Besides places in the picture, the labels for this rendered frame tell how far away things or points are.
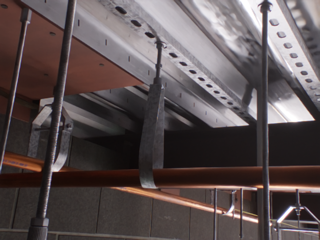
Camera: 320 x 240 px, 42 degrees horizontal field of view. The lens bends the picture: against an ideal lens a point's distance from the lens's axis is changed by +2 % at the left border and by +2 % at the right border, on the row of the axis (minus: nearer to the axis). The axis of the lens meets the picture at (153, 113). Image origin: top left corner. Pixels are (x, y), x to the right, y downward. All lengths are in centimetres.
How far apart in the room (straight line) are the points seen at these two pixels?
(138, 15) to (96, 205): 102
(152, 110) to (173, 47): 17
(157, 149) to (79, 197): 77
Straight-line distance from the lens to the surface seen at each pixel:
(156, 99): 81
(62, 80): 46
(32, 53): 105
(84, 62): 105
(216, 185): 73
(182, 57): 94
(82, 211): 160
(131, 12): 78
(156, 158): 86
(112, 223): 175
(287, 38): 87
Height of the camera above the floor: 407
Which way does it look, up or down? 17 degrees up
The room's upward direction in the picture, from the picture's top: 4 degrees clockwise
